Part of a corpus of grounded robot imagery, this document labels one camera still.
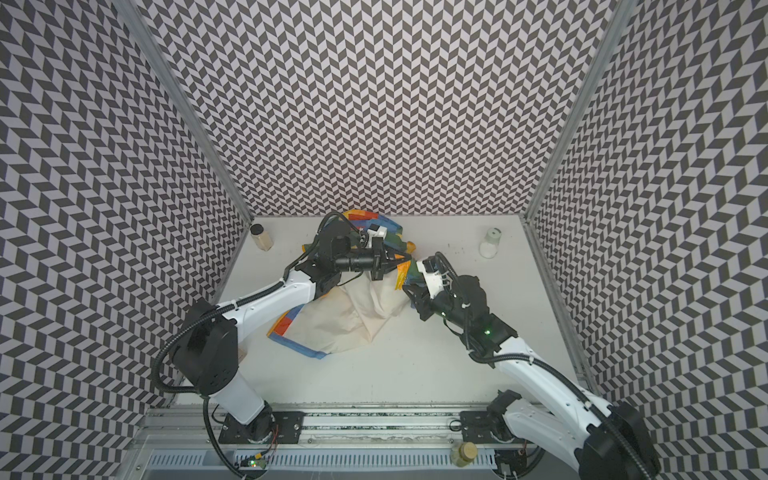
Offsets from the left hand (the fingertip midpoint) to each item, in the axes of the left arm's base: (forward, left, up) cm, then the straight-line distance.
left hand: (408, 257), depth 71 cm
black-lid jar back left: (+25, +51, -22) cm, 61 cm away
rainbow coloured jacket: (-2, +18, -28) cm, 33 cm away
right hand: (-3, 0, -7) cm, 8 cm away
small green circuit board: (-38, +36, -26) cm, 58 cm away
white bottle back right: (+22, -29, -24) cm, 43 cm away
